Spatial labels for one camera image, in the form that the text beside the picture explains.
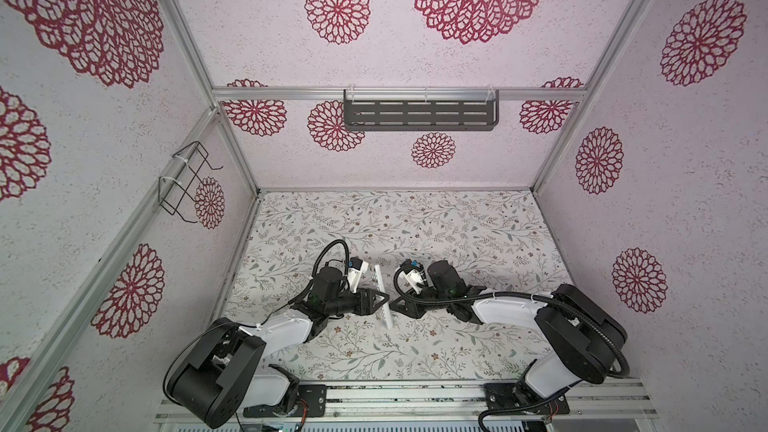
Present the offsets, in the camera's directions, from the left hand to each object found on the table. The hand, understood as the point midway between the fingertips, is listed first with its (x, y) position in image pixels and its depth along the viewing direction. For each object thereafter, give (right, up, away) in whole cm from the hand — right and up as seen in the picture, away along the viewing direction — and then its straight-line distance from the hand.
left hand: (383, 301), depth 84 cm
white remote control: (0, -2, -3) cm, 4 cm away
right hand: (+2, 0, -1) cm, 2 cm away
